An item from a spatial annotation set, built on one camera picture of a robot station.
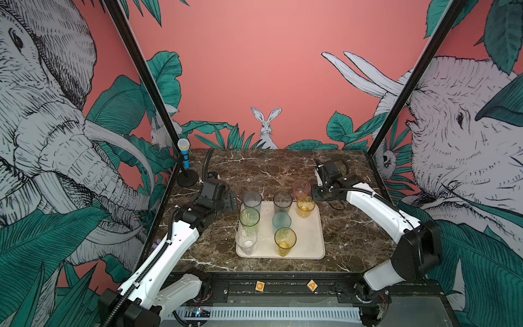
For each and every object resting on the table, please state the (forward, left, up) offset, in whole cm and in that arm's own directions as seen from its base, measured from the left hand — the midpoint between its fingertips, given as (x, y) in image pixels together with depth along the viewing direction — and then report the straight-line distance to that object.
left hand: (225, 195), depth 78 cm
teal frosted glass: (-4, -22, -15) cm, 27 cm away
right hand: (+4, -36, -5) cm, 37 cm away
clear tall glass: (-12, -7, -17) cm, 22 cm away
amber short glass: (+4, -35, -17) cm, 39 cm away
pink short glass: (+13, -35, -17) cm, 41 cm away
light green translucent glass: (-4, -9, -12) cm, 16 cm away
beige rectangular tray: (-12, -35, -21) cm, 43 cm away
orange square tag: (-29, -12, -19) cm, 37 cm away
